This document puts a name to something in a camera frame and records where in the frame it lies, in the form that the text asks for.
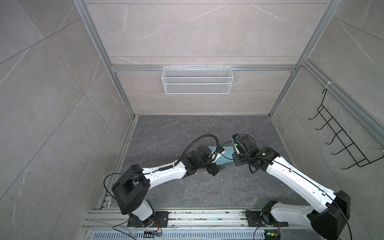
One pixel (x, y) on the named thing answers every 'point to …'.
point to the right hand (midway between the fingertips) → (237, 153)
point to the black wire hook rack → (359, 159)
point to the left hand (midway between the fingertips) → (220, 157)
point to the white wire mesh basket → (197, 80)
